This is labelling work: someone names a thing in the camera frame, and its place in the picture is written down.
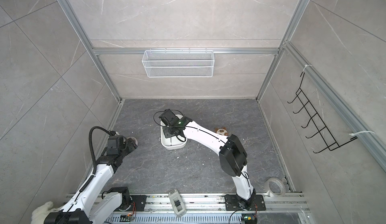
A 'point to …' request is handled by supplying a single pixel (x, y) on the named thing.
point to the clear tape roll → (275, 187)
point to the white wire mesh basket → (178, 64)
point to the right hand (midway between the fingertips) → (170, 130)
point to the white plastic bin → (172, 142)
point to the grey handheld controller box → (178, 204)
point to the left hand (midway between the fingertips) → (131, 141)
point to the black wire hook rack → (322, 130)
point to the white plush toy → (40, 212)
